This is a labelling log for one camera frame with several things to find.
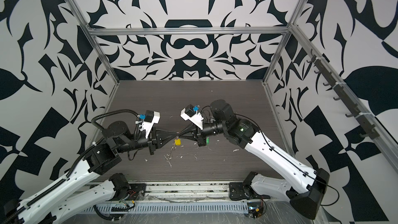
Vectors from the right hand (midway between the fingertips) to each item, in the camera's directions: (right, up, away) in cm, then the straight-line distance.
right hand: (181, 135), depth 59 cm
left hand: (-1, +2, -1) cm, 3 cm away
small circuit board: (+32, -37, +13) cm, 50 cm away
